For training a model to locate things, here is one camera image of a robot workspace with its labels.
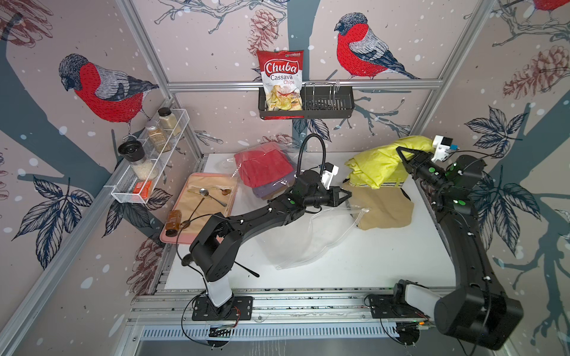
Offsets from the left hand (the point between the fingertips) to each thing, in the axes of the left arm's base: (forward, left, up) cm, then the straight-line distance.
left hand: (356, 192), depth 73 cm
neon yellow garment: (+2, -7, +10) cm, 13 cm away
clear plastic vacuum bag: (-4, +12, -25) cm, 28 cm away
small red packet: (-5, +66, +9) cm, 67 cm away
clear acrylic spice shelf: (-4, +74, +7) cm, 74 cm away
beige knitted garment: (+5, -16, -19) cm, 25 cm away
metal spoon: (+17, +64, -25) cm, 70 cm away
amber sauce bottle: (+1, +72, -22) cm, 75 cm away
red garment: (+28, +35, -17) cm, 48 cm away
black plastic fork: (-20, +35, -26) cm, 48 cm away
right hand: (+9, -11, +13) cm, 19 cm away
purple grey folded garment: (+15, +30, -18) cm, 39 cm away
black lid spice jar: (+3, +69, +10) cm, 70 cm away
